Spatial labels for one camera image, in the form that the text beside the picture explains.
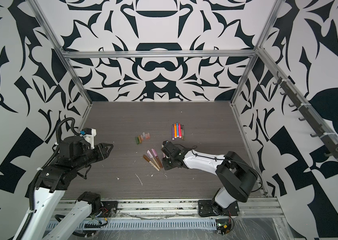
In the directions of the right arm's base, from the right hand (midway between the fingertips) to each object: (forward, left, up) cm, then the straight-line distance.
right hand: (166, 162), depth 87 cm
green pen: (+21, -11, -2) cm, 24 cm away
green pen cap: (+16, +19, -2) cm, 25 cm away
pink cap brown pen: (+4, +6, -2) cm, 7 cm away
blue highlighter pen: (+26, -7, -2) cm, 27 cm away
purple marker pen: (+21, -4, -2) cm, 22 cm away
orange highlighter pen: (+22, -6, -2) cm, 23 cm away
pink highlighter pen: (+23, -9, -2) cm, 25 cm away
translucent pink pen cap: (+18, +16, -1) cm, 24 cm away
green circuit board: (-30, -27, -4) cm, 40 cm away
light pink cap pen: (+4, +9, -2) cm, 10 cm away
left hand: (0, +25, +23) cm, 34 cm away
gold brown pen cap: (+16, +18, -1) cm, 24 cm away
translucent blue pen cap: (+20, +15, -1) cm, 25 cm away
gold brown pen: (+21, -10, -2) cm, 24 cm away
